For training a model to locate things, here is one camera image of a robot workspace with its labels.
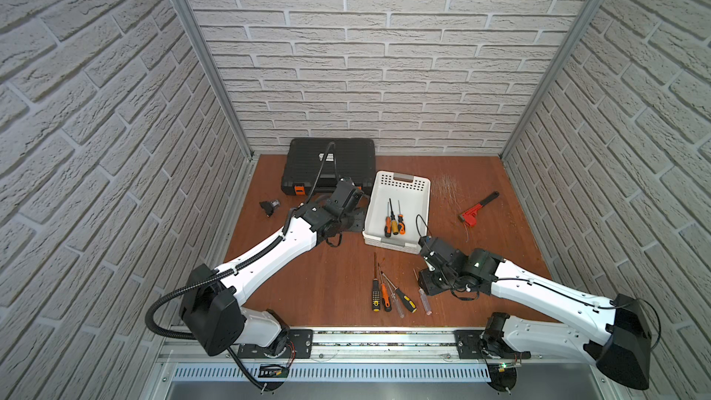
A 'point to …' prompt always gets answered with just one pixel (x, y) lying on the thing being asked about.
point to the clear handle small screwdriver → (396, 303)
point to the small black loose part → (269, 206)
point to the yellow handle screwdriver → (393, 222)
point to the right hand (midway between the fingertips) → (425, 280)
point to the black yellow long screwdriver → (376, 290)
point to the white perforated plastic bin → (414, 194)
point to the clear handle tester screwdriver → (423, 298)
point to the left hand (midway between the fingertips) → (358, 213)
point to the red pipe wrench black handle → (469, 216)
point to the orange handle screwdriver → (384, 294)
